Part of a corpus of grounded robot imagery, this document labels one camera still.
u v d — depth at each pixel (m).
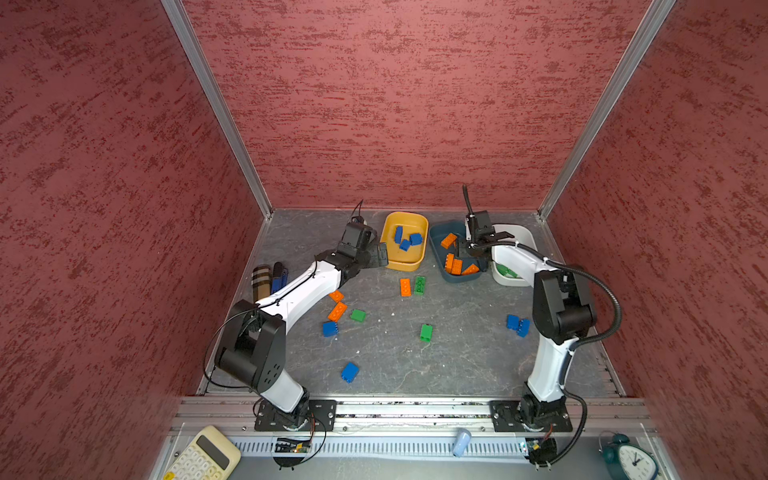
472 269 1.01
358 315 0.92
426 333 0.85
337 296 0.97
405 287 0.98
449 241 1.08
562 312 0.52
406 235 1.14
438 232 1.14
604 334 0.48
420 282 1.00
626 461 0.66
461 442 0.69
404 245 1.11
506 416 0.74
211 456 0.68
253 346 0.44
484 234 0.78
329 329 0.89
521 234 1.08
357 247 0.67
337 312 0.92
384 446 0.71
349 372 0.81
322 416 0.74
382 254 0.81
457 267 1.03
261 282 0.95
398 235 1.12
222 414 0.76
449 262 1.03
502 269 0.69
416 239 1.08
